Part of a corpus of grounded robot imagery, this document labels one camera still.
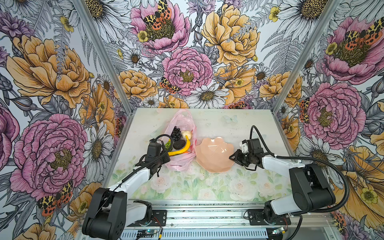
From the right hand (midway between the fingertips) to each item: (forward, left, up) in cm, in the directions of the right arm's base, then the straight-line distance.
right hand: (231, 161), depth 90 cm
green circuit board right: (-34, -16, -4) cm, 38 cm away
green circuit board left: (-33, +45, -4) cm, 56 cm away
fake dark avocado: (+13, +32, +1) cm, 34 cm away
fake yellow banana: (+9, +28, -1) cm, 30 cm away
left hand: (+3, +38, +2) cm, 38 cm away
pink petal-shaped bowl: (+5, +9, -1) cm, 10 cm away
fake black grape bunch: (+21, +34, +2) cm, 39 cm away
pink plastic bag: (+24, +30, +1) cm, 38 cm away
